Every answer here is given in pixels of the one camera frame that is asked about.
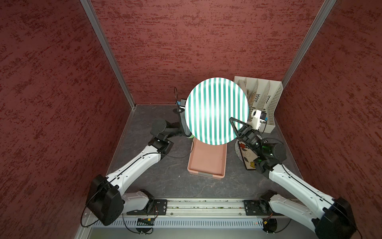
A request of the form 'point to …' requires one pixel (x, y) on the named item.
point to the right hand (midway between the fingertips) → (225, 124)
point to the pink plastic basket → (208, 160)
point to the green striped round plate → (210, 105)
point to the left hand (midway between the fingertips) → (211, 124)
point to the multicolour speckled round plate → (238, 150)
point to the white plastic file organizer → (262, 94)
